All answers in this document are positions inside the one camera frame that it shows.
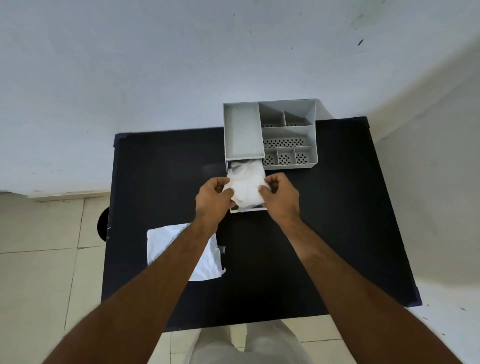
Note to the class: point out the person's grey trousers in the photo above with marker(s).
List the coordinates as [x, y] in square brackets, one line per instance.
[262, 345]

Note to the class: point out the person's left forearm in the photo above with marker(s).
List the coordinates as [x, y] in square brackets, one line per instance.
[150, 292]

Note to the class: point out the black round stool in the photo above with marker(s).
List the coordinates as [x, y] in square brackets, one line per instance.
[103, 225]

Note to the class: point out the person's right hand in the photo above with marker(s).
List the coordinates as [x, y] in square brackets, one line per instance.
[283, 202]

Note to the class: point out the person's left hand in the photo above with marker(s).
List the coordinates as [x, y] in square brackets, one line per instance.
[212, 202]

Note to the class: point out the grey desk organizer with drawer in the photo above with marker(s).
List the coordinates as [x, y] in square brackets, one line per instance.
[242, 127]

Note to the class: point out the person's right forearm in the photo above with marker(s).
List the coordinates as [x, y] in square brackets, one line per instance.
[348, 300]

